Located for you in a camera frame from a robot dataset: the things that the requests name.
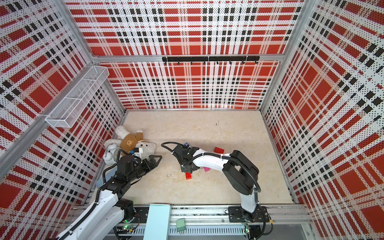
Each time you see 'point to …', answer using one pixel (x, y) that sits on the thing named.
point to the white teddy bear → (125, 141)
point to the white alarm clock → (110, 156)
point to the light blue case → (109, 173)
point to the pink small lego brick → (206, 169)
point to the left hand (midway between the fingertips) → (160, 160)
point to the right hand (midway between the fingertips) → (191, 167)
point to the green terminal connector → (180, 224)
